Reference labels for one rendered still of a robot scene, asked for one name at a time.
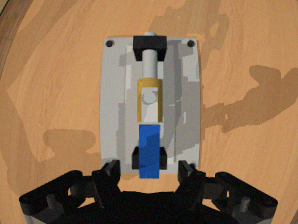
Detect ball valve with blue lever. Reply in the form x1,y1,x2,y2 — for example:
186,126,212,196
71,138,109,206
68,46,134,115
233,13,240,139
125,32,175,179

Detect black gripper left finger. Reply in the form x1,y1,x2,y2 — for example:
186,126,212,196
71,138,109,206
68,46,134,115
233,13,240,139
19,160,130,224

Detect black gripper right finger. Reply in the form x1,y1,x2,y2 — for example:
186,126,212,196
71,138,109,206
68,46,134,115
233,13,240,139
164,160,278,224

